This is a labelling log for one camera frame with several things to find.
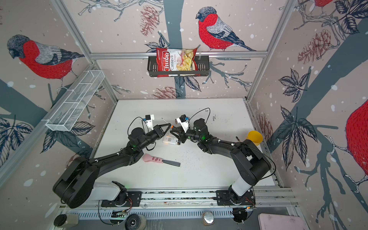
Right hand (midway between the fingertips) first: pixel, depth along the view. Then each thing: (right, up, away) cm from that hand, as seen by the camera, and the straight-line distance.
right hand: (170, 133), depth 81 cm
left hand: (+1, +5, -5) cm, 7 cm away
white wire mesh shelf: (-52, +11, -10) cm, 54 cm away
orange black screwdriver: (+1, +5, -3) cm, 6 cm away
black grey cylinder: (-44, -34, -20) cm, 59 cm away
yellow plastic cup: (+52, -3, +5) cm, 52 cm away
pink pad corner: (+54, -40, -15) cm, 69 cm away
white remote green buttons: (-2, -6, +14) cm, 15 cm away
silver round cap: (+19, -33, -21) cm, 43 cm away
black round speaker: (-13, -33, -22) cm, 42 cm away
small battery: (+45, -7, +16) cm, 48 cm away
